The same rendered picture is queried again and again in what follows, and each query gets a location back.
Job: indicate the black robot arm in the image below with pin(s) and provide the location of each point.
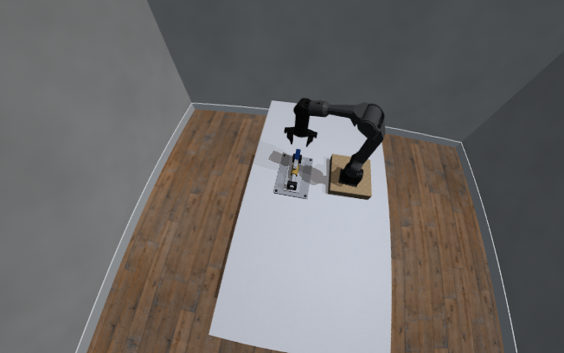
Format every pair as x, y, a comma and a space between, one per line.
367, 121

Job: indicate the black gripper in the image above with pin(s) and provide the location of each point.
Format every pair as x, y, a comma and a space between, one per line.
301, 133

